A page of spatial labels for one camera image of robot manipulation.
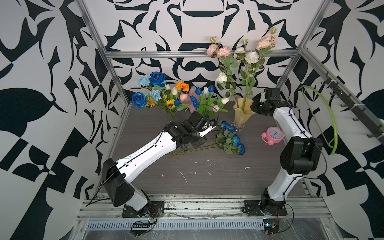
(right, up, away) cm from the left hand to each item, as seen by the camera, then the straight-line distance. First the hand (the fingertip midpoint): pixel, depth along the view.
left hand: (198, 131), depth 76 cm
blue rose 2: (+23, -7, +13) cm, 27 cm away
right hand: (+34, +15, +16) cm, 40 cm away
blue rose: (+19, +1, +25) cm, 31 cm away
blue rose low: (+26, -12, +13) cm, 31 cm away
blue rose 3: (+19, +1, +23) cm, 30 cm away
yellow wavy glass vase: (+28, +13, +20) cm, 37 cm away
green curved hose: (+60, -6, -9) cm, 61 cm away
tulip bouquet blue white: (+6, +16, +17) cm, 24 cm away
